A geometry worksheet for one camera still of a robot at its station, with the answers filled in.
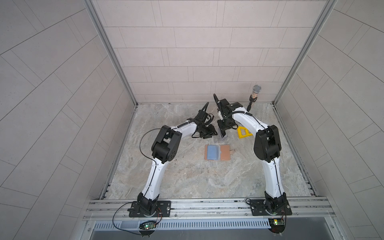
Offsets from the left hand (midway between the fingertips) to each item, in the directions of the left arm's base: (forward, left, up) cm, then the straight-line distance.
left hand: (218, 132), depth 98 cm
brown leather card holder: (-15, 0, 0) cm, 15 cm away
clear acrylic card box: (-6, -2, +1) cm, 6 cm away
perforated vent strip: (-49, +1, -1) cm, 49 cm away
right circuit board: (-49, -24, -2) cm, 55 cm away
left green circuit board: (-50, +35, +3) cm, 61 cm away
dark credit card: (-4, -2, +5) cm, 6 cm away
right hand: (+1, -3, +3) cm, 4 cm away
